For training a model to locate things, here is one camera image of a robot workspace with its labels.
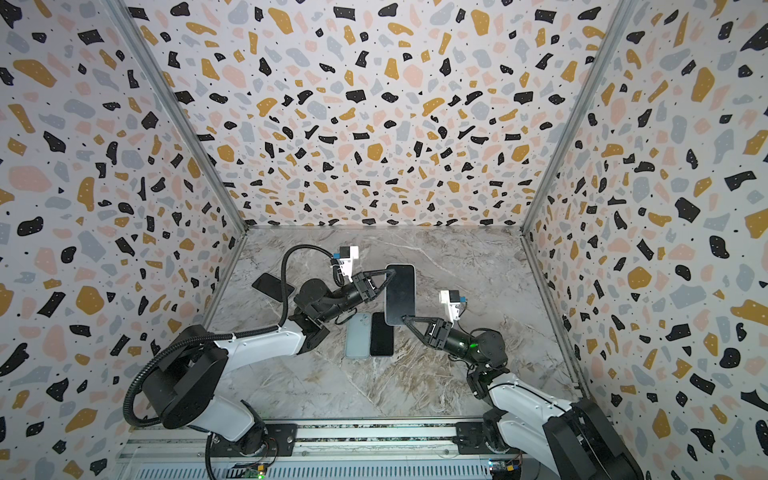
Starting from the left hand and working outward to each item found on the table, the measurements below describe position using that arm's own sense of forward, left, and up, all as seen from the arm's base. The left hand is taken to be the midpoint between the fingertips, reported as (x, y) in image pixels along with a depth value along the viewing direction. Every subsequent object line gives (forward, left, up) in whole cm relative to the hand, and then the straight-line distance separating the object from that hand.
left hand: (396, 273), depth 69 cm
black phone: (-2, -1, -6) cm, 6 cm away
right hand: (-10, -2, -6) cm, 12 cm away
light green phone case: (-1, +12, -32) cm, 34 cm away
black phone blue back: (-1, +5, -32) cm, 32 cm away
